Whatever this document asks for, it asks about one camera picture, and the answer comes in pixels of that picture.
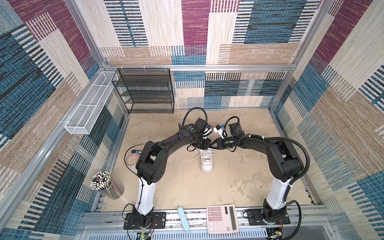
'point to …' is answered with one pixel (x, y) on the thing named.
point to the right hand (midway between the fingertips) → (210, 147)
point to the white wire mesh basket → (81, 121)
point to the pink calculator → (222, 219)
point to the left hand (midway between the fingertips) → (209, 145)
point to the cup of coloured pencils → (104, 182)
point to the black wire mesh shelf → (145, 90)
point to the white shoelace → (203, 154)
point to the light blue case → (183, 219)
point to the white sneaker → (207, 160)
